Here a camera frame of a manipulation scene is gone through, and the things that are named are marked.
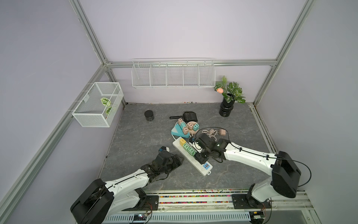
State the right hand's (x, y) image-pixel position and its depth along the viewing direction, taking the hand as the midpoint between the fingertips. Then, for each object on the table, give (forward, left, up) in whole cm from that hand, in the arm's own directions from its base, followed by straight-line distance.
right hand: (198, 153), depth 83 cm
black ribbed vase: (+36, -24, +1) cm, 44 cm away
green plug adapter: (+5, +8, 0) cm, 9 cm away
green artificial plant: (+33, -23, +20) cm, 45 cm away
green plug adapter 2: (+2, +5, -1) cm, 5 cm away
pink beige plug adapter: (+19, -19, -6) cm, 28 cm away
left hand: (-4, +10, -3) cm, 12 cm away
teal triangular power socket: (+19, +13, -5) cm, 24 cm away
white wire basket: (+20, +58, +20) cm, 65 cm away
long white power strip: (+3, +7, -5) cm, 9 cm away
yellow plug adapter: (+9, +10, -1) cm, 13 cm away
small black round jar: (+34, +36, -5) cm, 50 cm away
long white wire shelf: (+51, +16, +22) cm, 58 cm away
